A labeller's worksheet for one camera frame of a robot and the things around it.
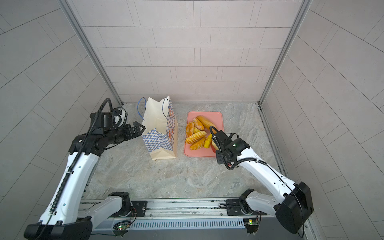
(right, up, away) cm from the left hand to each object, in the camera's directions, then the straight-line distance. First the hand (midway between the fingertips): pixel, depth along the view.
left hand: (142, 128), depth 70 cm
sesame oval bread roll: (+26, 0, +27) cm, 37 cm away
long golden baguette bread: (+32, 0, +29) cm, 43 cm away
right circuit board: (+51, -44, -2) cm, 68 cm away
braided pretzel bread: (+21, -2, +24) cm, 32 cm away
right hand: (+39, -17, +8) cm, 43 cm away
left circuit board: (-6, -42, -6) cm, 43 cm away
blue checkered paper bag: (+9, -2, -1) cm, 9 cm away
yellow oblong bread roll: (+32, -10, +19) cm, 39 cm away
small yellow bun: (+25, -4, +24) cm, 34 cm away
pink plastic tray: (+40, +4, +38) cm, 55 cm away
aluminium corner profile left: (-35, +33, +31) cm, 57 cm away
